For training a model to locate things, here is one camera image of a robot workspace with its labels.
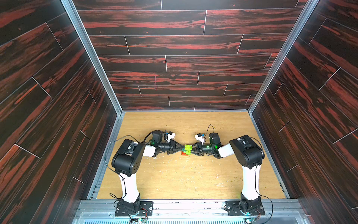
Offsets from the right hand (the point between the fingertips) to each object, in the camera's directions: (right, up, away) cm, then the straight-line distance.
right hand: (189, 149), depth 96 cm
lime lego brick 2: (-1, +3, -8) cm, 8 cm away
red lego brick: (-5, -2, -2) cm, 6 cm away
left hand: (-5, +2, -6) cm, 8 cm away
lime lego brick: (-2, -1, -5) cm, 5 cm away
